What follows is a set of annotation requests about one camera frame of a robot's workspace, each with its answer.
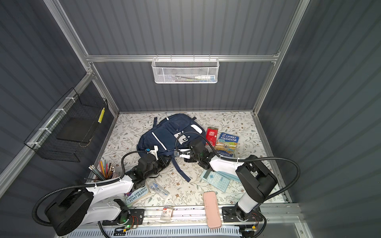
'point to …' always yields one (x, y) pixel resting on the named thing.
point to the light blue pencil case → (229, 176)
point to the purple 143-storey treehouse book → (132, 196)
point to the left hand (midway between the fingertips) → (173, 157)
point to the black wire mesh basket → (62, 135)
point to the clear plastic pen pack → (159, 190)
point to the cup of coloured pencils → (104, 171)
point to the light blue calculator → (216, 179)
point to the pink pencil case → (212, 209)
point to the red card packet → (212, 135)
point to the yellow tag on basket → (101, 115)
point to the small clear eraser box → (166, 215)
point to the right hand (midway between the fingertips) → (188, 147)
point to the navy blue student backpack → (172, 135)
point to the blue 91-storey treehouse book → (226, 145)
